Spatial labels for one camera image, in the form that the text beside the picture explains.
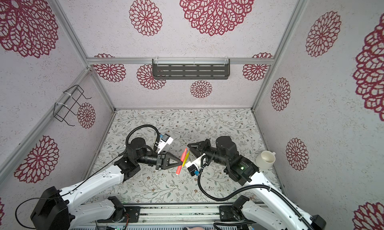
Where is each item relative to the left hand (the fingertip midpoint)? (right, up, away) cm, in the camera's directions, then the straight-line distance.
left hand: (180, 165), depth 64 cm
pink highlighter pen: (0, -1, -1) cm, 2 cm away
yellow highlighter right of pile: (+3, +3, -3) cm, 5 cm away
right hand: (+5, +12, +1) cm, 13 cm away
